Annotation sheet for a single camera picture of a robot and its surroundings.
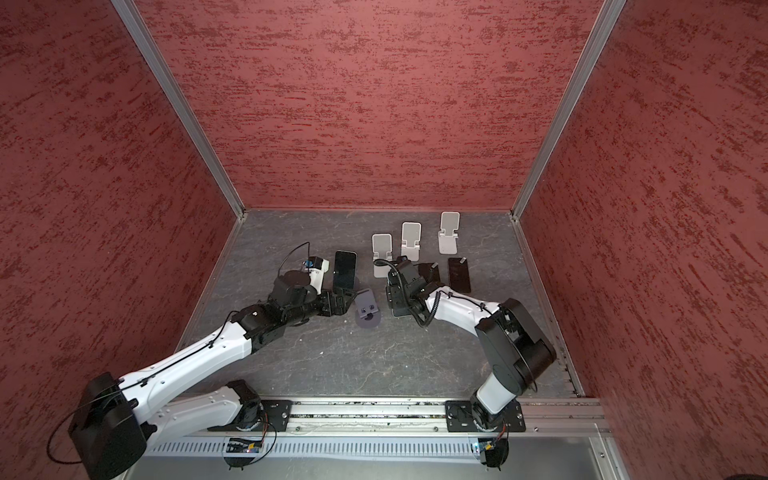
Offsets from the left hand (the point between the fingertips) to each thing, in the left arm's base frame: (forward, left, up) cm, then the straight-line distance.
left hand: (344, 299), depth 79 cm
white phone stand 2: (+35, -34, -6) cm, 49 cm away
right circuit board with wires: (-33, -39, -16) cm, 53 cm away
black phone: (+13, +2, -6) cm, 15 cm away
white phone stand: (+28, -20, -8) cm, 35 cm away
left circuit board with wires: (-33, +24, -19) cm, 45 cm away
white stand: (+23, -9, -7) cm, 26 cm away
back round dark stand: (+12, -1, -13) cm, 18 cm away
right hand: (+6, -15, -11) cm, 20 cm away
